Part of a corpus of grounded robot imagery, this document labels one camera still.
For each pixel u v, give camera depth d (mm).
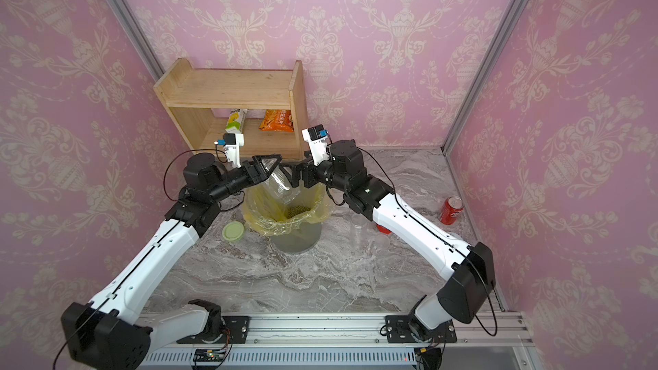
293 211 971
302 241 799
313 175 614
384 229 950
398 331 729
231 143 637
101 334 373
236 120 952
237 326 753
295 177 607
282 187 668
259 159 622
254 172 618
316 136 582
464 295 397
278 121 948
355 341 732
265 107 745
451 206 891
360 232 829
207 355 725
